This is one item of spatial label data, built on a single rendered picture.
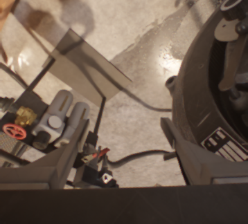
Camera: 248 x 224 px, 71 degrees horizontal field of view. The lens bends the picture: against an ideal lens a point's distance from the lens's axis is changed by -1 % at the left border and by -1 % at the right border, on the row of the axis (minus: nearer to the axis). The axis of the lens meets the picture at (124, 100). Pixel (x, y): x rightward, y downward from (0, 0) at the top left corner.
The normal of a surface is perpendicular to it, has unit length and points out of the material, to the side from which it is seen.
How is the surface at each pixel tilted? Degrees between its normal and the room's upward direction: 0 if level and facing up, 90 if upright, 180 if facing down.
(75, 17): 0
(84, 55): 0
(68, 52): 0
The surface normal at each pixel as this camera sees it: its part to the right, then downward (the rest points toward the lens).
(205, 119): -0.72, -0.57
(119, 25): -0.09, 0.65
